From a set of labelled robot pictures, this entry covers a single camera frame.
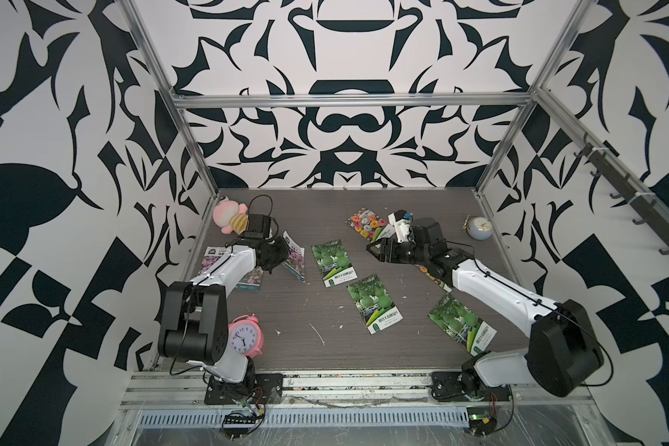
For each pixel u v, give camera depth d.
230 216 1.02
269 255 0.78
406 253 0.72
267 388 0.73
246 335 0.81
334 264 0.99
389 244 0.73
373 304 0.89
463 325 0.85
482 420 0.71
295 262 0.93
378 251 0.75
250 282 0.94
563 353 0.42
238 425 0.72
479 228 1.04
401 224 0.76
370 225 1.08
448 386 0.74
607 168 0.65
